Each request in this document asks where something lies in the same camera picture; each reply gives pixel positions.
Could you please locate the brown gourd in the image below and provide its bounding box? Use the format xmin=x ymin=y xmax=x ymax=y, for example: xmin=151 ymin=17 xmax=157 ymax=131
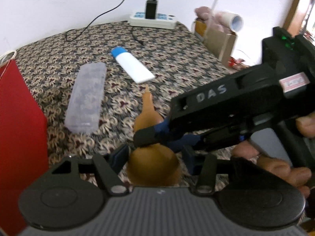
xmin=126 ymin=86 xmax=182 ymax=187

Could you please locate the white tube blue cap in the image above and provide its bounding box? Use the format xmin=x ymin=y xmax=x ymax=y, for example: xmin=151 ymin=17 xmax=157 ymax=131
xmin=111 ymin=47 xmax=155 ymax=84

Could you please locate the right hand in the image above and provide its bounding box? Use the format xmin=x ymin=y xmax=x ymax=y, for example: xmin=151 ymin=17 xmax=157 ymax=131
xmin=231 ymin=113 xmax=314 ymax=198

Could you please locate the red ribbon bow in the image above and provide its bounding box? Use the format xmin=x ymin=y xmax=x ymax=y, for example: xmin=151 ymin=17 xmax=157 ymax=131
xmin=228 ymin=56 xmax=250 ymax=71

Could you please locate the translucent plastic case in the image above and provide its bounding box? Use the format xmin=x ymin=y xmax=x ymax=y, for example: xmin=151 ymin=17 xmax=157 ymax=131
xmin=65 ymin=62 xmax=107 ymax=134

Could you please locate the beige paper bag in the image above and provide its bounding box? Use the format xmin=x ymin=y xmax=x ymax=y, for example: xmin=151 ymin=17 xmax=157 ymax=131
xmin=193 ymin=18 xmax=237 ymax=66

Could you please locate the patterned tablecloth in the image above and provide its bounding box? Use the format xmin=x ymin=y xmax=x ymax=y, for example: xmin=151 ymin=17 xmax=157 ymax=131
xmin=16 ymin=21 xmax=231 ymax=165

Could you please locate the white paper roll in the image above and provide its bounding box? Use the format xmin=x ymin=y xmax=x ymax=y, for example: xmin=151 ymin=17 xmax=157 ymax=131
xmin=218 ymin=12 xmax=244 ymax=32

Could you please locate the red cardboard box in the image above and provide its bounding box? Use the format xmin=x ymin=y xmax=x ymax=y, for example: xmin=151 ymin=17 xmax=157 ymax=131
xmin=1 ymin=60 xmax=48 ymax=235

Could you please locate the pink plush toy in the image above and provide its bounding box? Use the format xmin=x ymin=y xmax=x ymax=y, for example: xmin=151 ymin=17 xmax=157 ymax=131
xmin=194 ymin=6 xmax=231 ymax=34

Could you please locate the white power strip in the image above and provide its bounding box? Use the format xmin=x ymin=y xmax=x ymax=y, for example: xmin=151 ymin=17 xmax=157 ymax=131
xmin=128 ymin=11 xmax=177 ymax=29

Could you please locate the black power adapter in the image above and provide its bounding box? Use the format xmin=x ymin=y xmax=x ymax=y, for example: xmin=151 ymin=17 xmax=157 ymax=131
xmin=145 ymin=0 xmax=158 ymax=20

